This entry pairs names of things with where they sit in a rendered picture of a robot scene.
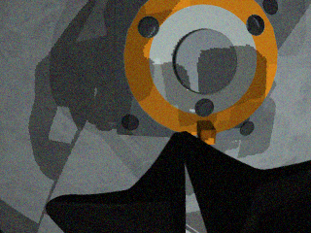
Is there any orange round plate with holes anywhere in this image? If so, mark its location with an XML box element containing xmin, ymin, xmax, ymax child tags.
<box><xmin>123</xmin><ymin>0</ymin><xmax>277</xmax><ymax>145</ymax></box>

